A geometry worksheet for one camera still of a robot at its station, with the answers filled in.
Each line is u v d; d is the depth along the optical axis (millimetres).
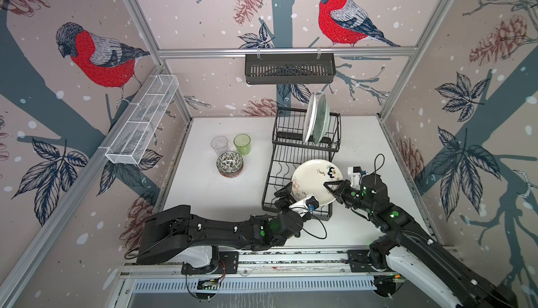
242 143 967
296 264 745
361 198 646
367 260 725
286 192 660
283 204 661
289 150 1035
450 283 453
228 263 732
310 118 711
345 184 685
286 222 537
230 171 944
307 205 611
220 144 1043
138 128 759
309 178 816
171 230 476
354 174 732
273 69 1069
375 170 705
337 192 701
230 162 971
